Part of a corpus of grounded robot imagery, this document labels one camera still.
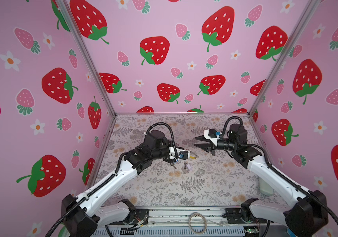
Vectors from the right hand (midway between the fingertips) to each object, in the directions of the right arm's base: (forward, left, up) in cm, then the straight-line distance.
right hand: (194, 140), depth 70 cm
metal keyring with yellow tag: (-6, 0, -4) cm, 7 cm away
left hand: (-1, +6, -2) cm, 7 cm away
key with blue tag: (+1, +12, -28) cm, 31 cm away
